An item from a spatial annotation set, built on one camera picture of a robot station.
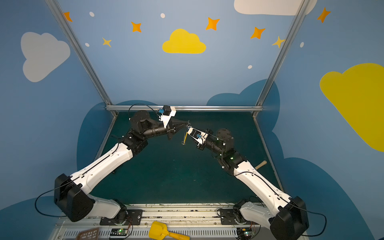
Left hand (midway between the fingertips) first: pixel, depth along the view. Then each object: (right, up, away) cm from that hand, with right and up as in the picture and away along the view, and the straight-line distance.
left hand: (187, 122), depth 65 cm
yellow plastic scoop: (-14, -52, +5) cm, 54 cm away
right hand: (+3, -2, +5) cm, 6 cm away
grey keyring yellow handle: (-2, -10, +4) cm, 11 cm away
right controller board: (+27, -53, +5) cm, 60 cm away
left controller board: (-33, -53, +5) cm, 62 cm away
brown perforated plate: (-46, -53, +5) cm, 71 cm away
